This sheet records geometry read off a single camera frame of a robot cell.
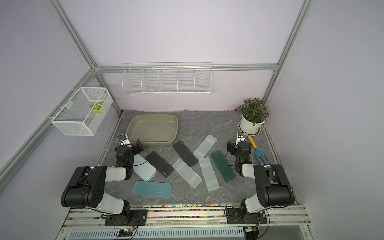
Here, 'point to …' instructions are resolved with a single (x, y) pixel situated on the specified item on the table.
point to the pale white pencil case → (143, 168)
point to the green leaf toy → (97, 107)
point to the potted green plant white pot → (254, 113)
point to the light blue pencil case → (152, 189)
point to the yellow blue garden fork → (257, 153)
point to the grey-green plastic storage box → (152, 129)
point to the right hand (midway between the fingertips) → (238, 140)
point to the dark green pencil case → (223, 166)
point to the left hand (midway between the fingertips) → (132, 141)
